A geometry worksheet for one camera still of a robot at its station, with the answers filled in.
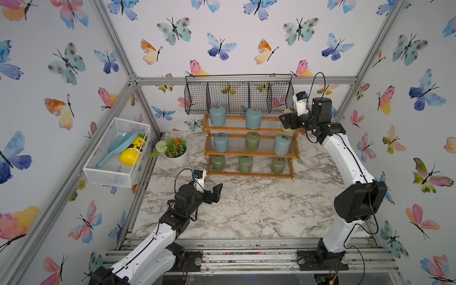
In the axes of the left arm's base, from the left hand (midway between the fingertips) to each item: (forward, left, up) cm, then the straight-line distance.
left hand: (215, 181), depth 81 cm
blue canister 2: (+20, -18, +19) cm, 33 cm away
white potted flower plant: (+20, +23, -2) cm, 31 cm away
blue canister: (+23, -2, +19) cm, 30 cm away
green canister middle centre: (+19, -18, +6) cm, 27 cm away
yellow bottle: (+3, +32, +15) cm, 35 cm away
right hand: (+24, -35, +20) cm, 46 cm away
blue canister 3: (+18, -3, +7) cm, 19 cm away
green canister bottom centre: (+15, -15, -8) cm, 22 cm away
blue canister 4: (+16, -32, +6) cm, 36 cm away
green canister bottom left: (+16, 0, -7) cm, 18 cm away
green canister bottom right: (+14, -32, -7) cm, 36 cm away
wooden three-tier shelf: (+23, -10, +12) cm, 28 cm away
